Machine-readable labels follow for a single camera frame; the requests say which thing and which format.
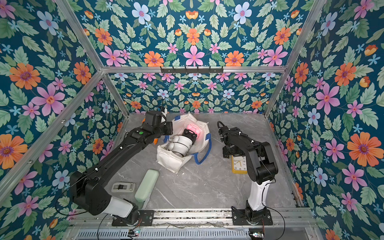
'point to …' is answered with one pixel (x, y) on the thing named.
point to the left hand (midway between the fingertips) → (174, 124)
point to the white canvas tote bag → (175, 163)
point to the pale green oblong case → (146, 185)
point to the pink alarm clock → (195, 129)
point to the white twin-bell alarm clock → (181, 139)
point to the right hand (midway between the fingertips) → (238, 154)
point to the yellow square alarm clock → (238, 163)
